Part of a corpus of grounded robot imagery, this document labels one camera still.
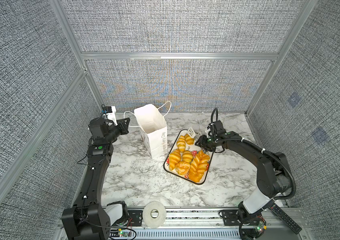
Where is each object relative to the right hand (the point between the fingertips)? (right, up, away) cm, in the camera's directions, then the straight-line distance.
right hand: (197, 144), depth 91 cm
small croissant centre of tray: (-6, -8, +1) cm, 10 cm away
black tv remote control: (+39, -33, -19) cm, 55 cm away
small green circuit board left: (-39, -40, -21) cm, 59 cm away
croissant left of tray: (-14, -8, -1) cm, 16 cm away
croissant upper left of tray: (-10, 0, +6) cm, 11 cm away
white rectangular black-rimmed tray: (-15, +3, +14) cm, 21 cm away
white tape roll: (-25, -36, -20) cm, 47 cm away
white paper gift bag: (-28, +9, +12) cm, 32 cm away
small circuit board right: (+25, -36, -22) cm, 49 cm away
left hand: (-37, +15, -15) cm, 43 cm away
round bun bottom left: (-10, -13, -5) cm, 17 cm away
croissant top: (-4, +2, +8) cm, 9 cm away
